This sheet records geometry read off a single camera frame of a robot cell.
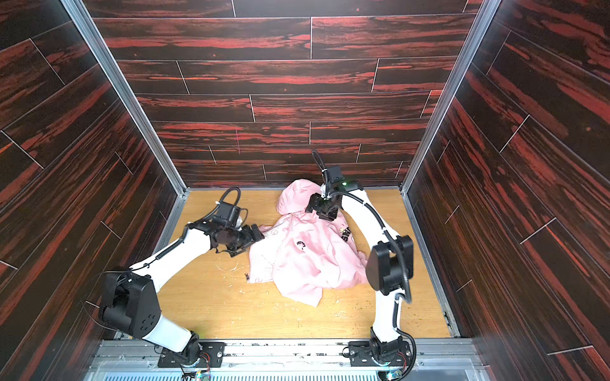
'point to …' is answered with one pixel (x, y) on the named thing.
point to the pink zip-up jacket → (303, 252)
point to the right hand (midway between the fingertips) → (316, 210)
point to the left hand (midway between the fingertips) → (260, 241)
